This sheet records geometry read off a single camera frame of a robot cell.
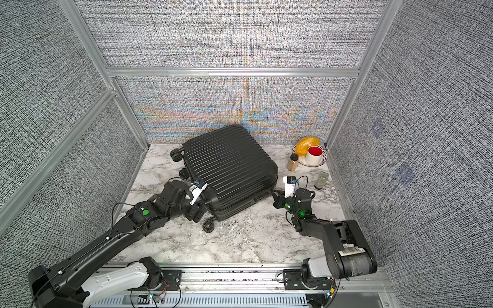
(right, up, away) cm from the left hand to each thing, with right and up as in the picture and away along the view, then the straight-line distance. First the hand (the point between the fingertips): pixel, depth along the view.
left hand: (202, 198), depth 75 cm
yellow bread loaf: (+50, +24, +36) cm, 66 cm away
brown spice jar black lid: (+42, +14, +28) cm, 53 cm away
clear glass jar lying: (+55, +5, +20) cm, 58 cm away
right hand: (+29, +3, +13) cm, 32 cm away
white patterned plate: (+49, +15, +34) cm, 62 cm away
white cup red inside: (+54, +18, +28) cm, 64 cm away
